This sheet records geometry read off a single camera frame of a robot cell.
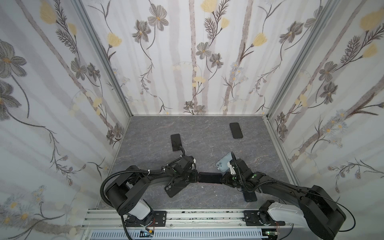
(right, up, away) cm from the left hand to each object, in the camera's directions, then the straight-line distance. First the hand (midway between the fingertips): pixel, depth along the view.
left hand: (198, 175), depth 87 cm
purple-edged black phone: (+7, -1, -2) cm, 7 cm away
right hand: (+10, -1, -2) cm, 11 cm away
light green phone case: (+16, +5, +7) cm, 18 cm away
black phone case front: (-14, -6, -4) cm, 16 cm away
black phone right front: (+28, -10, -6) cm, 31 cm away
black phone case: (+30, +26, +26) cm, 47 cm away
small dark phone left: (-16, +18, +18) cm, 30 cm away
